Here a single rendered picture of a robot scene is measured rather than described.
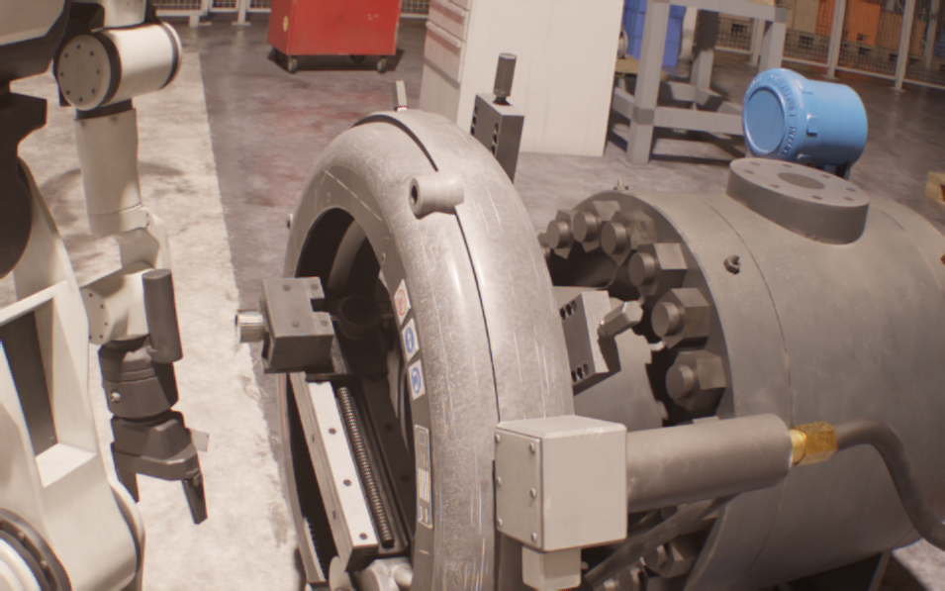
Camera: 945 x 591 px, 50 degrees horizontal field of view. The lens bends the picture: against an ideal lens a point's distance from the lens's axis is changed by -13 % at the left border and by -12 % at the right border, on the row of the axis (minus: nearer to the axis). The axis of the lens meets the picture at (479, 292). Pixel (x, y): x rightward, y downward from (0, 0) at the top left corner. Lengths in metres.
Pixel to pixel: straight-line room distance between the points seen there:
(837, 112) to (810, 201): 0.37
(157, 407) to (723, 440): 0.59
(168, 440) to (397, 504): 0.30
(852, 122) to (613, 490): 0.99
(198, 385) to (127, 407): 1.57
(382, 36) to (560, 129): 1.79
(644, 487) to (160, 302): 0.52
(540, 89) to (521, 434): 4.29
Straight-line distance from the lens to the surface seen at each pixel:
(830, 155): 1.79
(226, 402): 2.70
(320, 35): 6.57
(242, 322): 1.39
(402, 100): 1.53
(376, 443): 1.39
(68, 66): 1.11
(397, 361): 1.52
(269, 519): 2.27
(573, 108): 5.27
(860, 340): 1.40
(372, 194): 1.19
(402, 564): 1.30
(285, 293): 1.41
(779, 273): 1.37
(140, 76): 1.11
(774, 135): 1.74
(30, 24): 0.93
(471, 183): 1.12
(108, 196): 1.15
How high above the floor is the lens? 1.26
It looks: 21 degrees down
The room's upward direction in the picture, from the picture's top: 7 degrees clockwise
